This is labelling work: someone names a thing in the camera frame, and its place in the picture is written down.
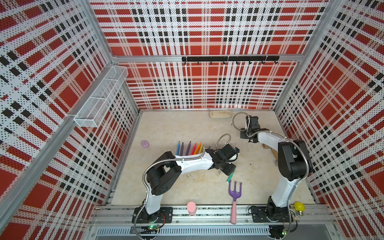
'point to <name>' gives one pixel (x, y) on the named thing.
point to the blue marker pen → (178, 148)
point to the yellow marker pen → (201, 148)
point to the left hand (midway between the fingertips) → (231, 168)
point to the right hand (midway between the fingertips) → (246, 131)
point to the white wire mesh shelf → (92, 112)
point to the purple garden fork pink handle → (235, 194)
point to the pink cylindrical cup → (191, 208)
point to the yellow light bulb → (300, 208)
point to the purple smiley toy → (145, 144)
